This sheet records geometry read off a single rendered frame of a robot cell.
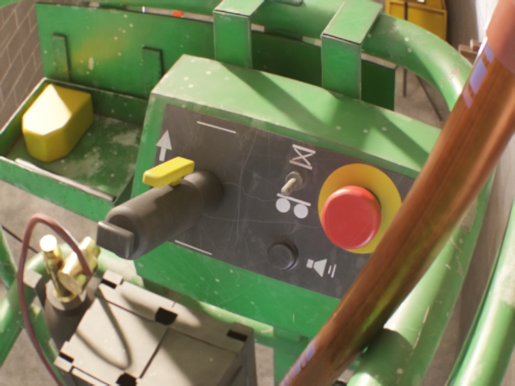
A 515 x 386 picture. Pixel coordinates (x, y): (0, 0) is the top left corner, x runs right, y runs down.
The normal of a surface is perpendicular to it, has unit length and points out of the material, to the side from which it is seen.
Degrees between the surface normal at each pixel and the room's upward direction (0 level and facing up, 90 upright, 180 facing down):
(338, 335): 83
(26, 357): 0
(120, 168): 0
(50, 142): 90
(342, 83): 90
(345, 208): 57
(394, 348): 9
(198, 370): 0
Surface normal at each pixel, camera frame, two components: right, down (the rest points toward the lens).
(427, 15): -0.15, 0.74
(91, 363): -0.03, -0.66
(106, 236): -0.36, 0.22
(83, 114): 0.90, 0.30
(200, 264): -0.41, 0.69
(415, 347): 0.39, -0.46
